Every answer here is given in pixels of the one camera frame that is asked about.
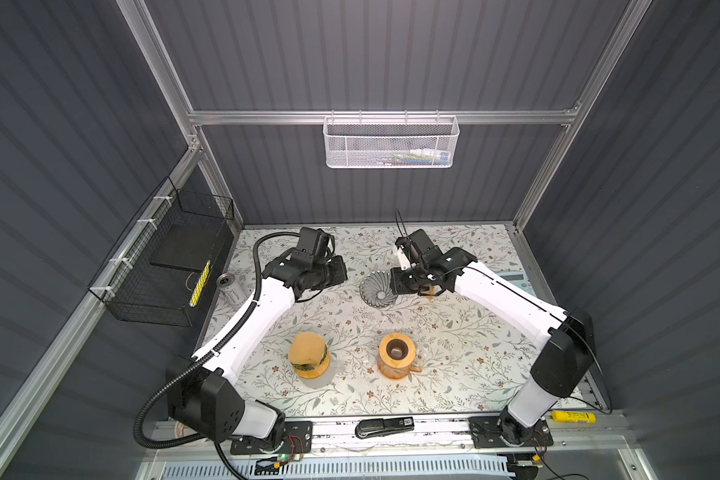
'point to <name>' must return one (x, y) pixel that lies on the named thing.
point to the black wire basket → (159, 273)
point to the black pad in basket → (186, 246)
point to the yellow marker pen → (200, 283)
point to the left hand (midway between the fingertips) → (347, 271)
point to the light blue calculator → (519, 279)
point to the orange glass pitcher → (393, 373)
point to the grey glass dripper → (377, 290)
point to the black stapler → (368, 427)
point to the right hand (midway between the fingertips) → (392, 287)
